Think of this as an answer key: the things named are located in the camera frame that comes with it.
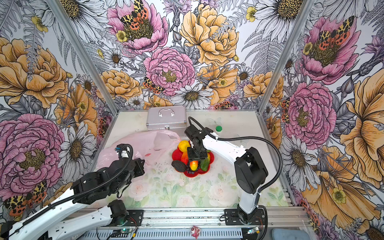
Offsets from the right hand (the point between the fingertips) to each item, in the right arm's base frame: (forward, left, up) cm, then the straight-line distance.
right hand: (193, 162), depth 83 cm
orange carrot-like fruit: (+6, +6, -5) cm, 10 cm away
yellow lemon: (+12, +6, 0) cm, 13 cm away
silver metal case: (+29, +16, +6) cm, 33 cm away
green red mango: (+1, -6, -2) cm, 7 cm away
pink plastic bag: (+5, +23, +10) cm, 26 cm away
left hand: (-6, +23, +12) cm, 26 cm away
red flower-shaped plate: (+9, +11, -7) cm, 15 cm away
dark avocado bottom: (-1, +8, -1) cm, 8 cm away
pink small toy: (-31, 0, -5) cm, 31 cm away
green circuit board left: (-29, +33, -9) cm, 44 cm away
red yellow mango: (-2, 0, +1) cm, 2 cm away
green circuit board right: (-30, -29, -10) cm, 43 cm away
